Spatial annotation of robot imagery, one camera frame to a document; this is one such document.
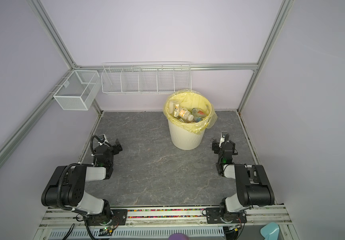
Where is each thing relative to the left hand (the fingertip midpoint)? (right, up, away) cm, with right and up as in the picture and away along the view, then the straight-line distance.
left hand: (111, 142), depth 92 cm
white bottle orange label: (+46, +17, -5) cm, 50 cm away
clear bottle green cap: (+39, +21, -3) cm, 44 cm away
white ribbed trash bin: (+46, 0, +12) cm, 48 cm away
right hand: (+71, +1, 0) cm, 71 cm away
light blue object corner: (+86, -40, -22) cm, 97 cm away
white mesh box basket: (-24, +34, +5) cm, 41 cm away
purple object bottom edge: (+42, -42, -23) cm, 63 cm away
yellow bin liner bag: (+49, +27, +2) cm, 56 cm away
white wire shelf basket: (+21, +42, +5) cm, 47 cm away
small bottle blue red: (+54, +17, -5) cm, 56 cm away
